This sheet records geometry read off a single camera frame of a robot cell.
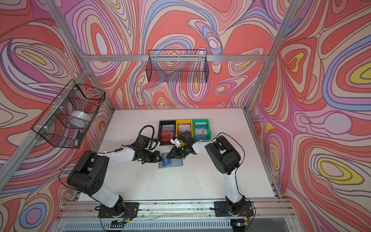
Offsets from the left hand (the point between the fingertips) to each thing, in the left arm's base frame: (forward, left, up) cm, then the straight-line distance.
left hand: (163, 159), depth 91 cm
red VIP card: (+18, -1, +1) cm, 18 cm away
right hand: (0, -4, 0) cm, 4 cm away
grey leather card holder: (-3, -8, +2) cm, 9 cm away
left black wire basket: (+8, +48, +29) cm, 57 cm away
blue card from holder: (-1, -2, 0) cm, 2 cm away
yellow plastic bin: (+23, -12, +5) cm, 27 cm away
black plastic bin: (+26, +1, +3) cm, 26 cm away
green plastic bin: (+22, -26, +1) cm, 35 cm away
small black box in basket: (+2, +40, +24) cm, 47 cm away
